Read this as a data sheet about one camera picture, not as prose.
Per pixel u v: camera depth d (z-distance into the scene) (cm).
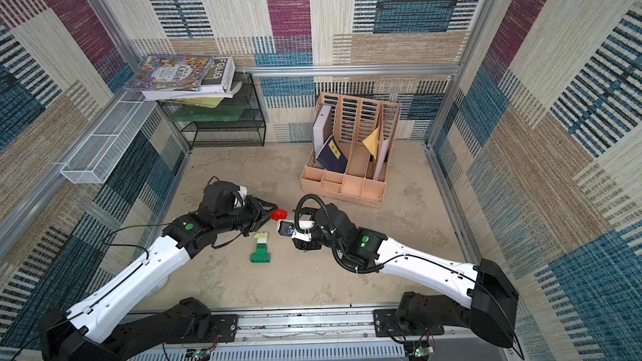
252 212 65
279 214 74
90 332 38
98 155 72
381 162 90
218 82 80
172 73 82
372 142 86
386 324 73
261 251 88
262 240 88
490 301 39
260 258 85
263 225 71
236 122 115
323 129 97
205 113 99
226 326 74
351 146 126
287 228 59
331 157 104
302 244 64
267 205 72
